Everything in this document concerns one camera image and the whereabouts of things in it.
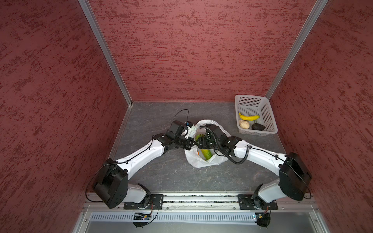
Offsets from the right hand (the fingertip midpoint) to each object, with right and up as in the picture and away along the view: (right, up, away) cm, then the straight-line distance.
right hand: (200, 145), depth 84 cm
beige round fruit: (+32, +11, +16) cm, 38 cm away
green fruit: (+4, -6, +4) cm, 8 cm away
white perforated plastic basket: (+43, +26, +33) cm, 60 cm away
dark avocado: (+41, +10, +15) cm, 45 cm away
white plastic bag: (-4, -5, -7) cm, 9 cm away
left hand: (-4, 0, -3) cm, 5 cm away
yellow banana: (+38, +16, +23) cm, 47 cm away
